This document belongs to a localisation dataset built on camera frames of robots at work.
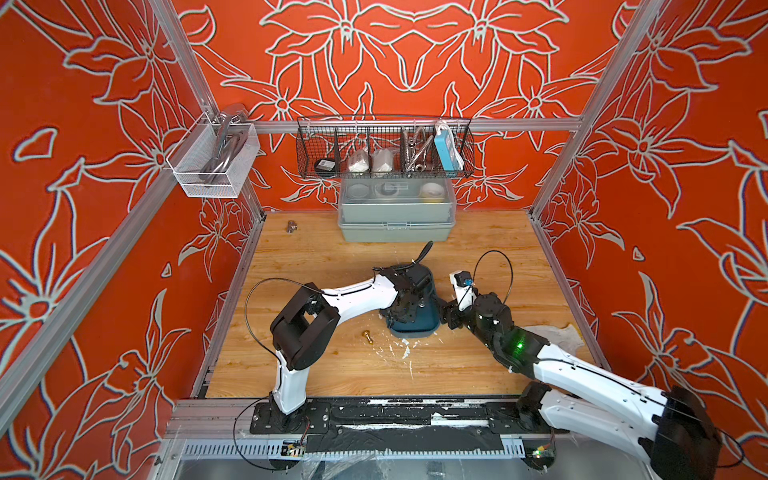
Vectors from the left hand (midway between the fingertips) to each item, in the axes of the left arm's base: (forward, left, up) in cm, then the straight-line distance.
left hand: (406, 314), depth 89 cm
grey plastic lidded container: (+33, +5, +12) cm, 35 cm away
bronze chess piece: (-6, +12, -2) cm, 14 cm away
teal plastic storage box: (-1, -6, -2) cm, 7 cm away
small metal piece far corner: (+34, +45, -1) cm, 57 cm away
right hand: (0, -8, +14) cm, 16 cm away
